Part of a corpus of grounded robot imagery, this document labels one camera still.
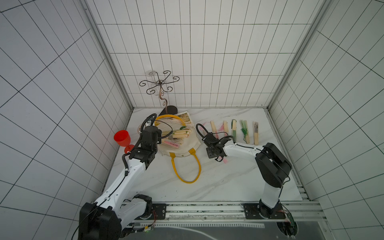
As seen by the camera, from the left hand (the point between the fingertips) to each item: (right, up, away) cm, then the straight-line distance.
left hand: (150, 132), depth 82 cm
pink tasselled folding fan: (+47, +1, +25) cm, 53 cm away
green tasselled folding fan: (+62, 0, +24) cm, 66 cm away
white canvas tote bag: (+13, +6, +1) cm, 14 cm away
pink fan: (+40, 0, +25) cm, 47 cm away
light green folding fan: (+54, +2, +25) cm, 60 cm away
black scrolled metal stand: (+5, +14, +29) cm, 33 cm away
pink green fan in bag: (+12, -7, +13) cm, 20 cm away
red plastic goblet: (-15, -3, 0) cm, 15 cm away
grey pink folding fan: (+70, 0, +25) cm, 74 cm away
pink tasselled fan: (+44, -18, +8) cm, 48 cm away
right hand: (+38, -11, +14) cm, 42 cm away
